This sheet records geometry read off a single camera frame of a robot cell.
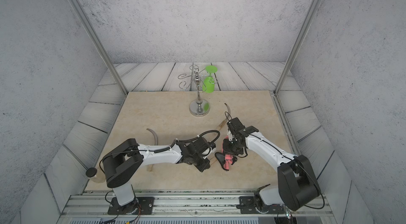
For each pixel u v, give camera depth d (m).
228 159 0.79
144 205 0.73
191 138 0.71
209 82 0.98
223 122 1.02
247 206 0.71
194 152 0.68
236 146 0.70
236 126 0.68
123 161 0.50
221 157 0.82
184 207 0.74
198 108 1.11
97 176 0.75
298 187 0.41
